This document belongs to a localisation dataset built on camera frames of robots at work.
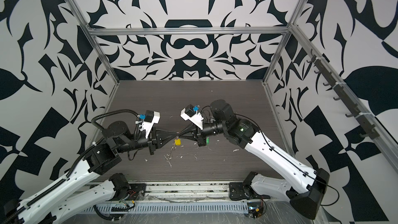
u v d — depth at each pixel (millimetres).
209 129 540
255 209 711
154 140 516
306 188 384
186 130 574
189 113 514
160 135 560
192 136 585
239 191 744
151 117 510
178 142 616
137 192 739
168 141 571
